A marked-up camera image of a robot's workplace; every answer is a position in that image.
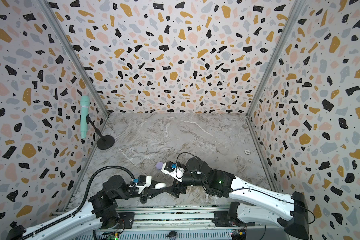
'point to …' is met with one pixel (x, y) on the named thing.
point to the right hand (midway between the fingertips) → (164, 177)
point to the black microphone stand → (106, 142)
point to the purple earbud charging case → (159, 165)
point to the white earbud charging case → (159, 185)
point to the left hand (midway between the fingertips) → (166, 186)
